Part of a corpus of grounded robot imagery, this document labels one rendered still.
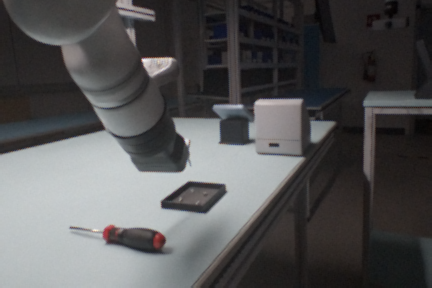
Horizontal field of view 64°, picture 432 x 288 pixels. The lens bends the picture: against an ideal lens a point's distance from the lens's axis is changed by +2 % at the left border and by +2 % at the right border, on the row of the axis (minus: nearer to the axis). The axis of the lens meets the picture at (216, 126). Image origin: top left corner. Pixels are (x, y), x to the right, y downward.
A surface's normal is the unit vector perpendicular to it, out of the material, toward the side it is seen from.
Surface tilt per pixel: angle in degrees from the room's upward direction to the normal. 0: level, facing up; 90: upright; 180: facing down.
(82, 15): 124
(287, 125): 90
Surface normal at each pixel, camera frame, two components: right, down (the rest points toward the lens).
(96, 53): -0.08, -0.40
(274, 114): -0.39, 0.16
